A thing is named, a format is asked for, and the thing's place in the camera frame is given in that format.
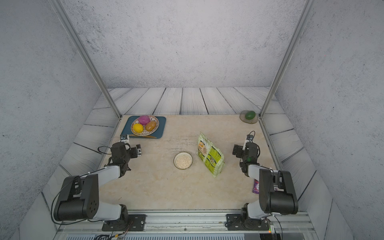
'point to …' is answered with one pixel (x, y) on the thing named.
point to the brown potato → (150, 126)
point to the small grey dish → (242, 117)
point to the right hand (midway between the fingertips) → (244, 145)
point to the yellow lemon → (138, 128)
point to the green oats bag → (211, 155)
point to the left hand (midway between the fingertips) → (134, 145)
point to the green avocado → (250, 115)
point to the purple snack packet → (256, 187)
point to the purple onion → (144, 120)
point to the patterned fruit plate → (145, 132)
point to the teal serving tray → (161, 133)
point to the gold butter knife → (142, 136)
